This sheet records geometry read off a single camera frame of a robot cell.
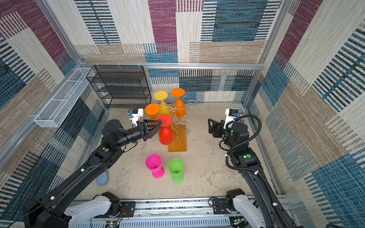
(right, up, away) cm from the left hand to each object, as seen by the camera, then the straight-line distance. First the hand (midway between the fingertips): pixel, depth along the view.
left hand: (161, 125), depth 63 cm
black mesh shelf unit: (-38, +27, +46) cm, 66 cm away
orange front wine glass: (-6, +7, +10) cm, 14 cm away
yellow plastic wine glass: (-1, +8, +18) cm, 20 cm away
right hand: (+26, +1, +10) cm, 28 cm away
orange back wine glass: (+8, +8, +14) cm, 18 cm away
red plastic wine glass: (+1, -4, +10) cm, 10 cm away
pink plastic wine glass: (-7, -22, +16) cm, 28 cm away
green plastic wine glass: (+5, -24, +18) cm, 31 cm away
